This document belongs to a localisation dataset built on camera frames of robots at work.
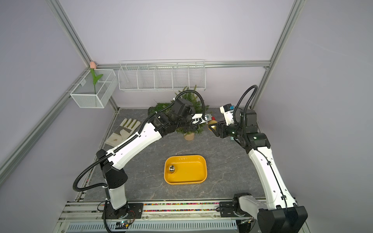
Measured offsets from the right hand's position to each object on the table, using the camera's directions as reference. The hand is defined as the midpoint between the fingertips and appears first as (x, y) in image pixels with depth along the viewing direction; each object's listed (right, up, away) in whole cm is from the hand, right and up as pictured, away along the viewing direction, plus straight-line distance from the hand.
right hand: (213, 124), depth 72 cm
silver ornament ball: (-23, -26, +12) cm, 37 cm away
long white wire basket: (-32, +35, +33) cm, 58 cm away
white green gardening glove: (-60, -3, +36) cm, 70 cm away
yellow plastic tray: (-13, -28, +16) cm, 35 cm away
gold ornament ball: (-2, +1, -3) cm, 4 cm away
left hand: (-8, +4, +1) cm, 9 cm away
